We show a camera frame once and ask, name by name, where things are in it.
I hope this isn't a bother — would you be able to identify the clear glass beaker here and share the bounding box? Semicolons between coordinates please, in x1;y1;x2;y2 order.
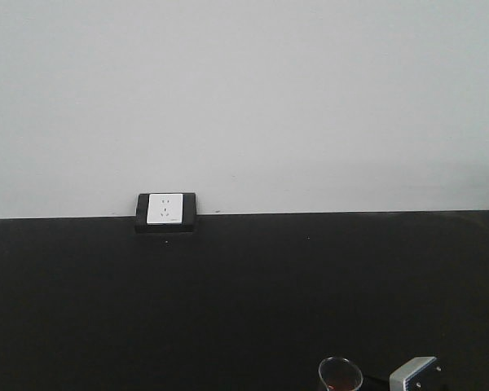
318;355;365;391

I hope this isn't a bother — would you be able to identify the white wall socket black frame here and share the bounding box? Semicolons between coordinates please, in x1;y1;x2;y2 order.
134;192;198;235

